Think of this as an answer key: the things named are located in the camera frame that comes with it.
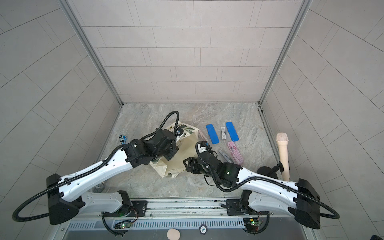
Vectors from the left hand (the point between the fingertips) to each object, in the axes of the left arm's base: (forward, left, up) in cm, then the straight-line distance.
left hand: (178, 143), depth 74 cm
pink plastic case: (+4, -33, -18) cm, 38 cm away
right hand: (-9, -5, -5) cm, 11 cm away
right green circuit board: (-31, -35, -18) cm, 51 cm away
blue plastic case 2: (+18, -20, -18) cm, 32 cm away
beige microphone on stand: (-4, -45, +13) cm, 47 cm away
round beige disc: (-35, 0, -17) cm, 39 cm away
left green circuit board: (-32, +22, -16) cm, 42 cm away
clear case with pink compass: (+14, -14, -17) cm, 26 cm away
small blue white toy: (+12, +37, -17) cm, 43 cm away
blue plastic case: (+19, -33, -17) cm, 42 cm away
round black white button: (-33, -13, -18) cm, 40 cm away
